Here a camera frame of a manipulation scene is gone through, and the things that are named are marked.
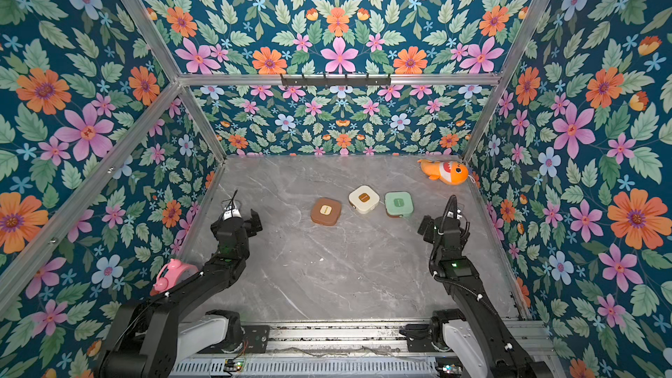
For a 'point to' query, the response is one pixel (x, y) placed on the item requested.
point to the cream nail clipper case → (363, 199)
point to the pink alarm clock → (171, 273)
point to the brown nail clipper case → (326, 211)
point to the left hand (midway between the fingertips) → (241, 210)
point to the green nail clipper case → (399, 204)
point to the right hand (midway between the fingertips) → (445, 217)
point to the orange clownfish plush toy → (452, 172)
